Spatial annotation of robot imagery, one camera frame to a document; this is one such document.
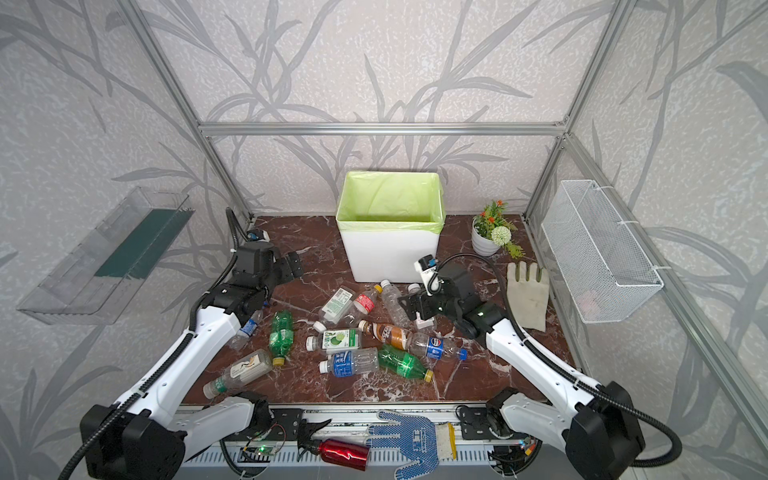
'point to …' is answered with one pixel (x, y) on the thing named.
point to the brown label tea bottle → (389, 334)
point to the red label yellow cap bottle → (365, 302)
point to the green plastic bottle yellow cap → (403, 363)
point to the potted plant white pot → (492, 231)
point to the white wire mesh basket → (604, 272)
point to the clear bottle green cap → (245, 370)
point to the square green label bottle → (335, 307)
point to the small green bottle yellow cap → (281, 337)
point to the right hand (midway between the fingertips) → (412, 285)
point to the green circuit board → (260, 450)
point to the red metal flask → (342, 453)
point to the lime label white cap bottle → (334, 339)
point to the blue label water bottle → (350, 363)
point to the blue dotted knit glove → (417, 437)
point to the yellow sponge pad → (446, 435)
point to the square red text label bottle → (421, 324)
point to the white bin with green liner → (388, 220)
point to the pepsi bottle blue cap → (431, 348)
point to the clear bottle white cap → (395, 308)
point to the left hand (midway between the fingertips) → (288, 251)
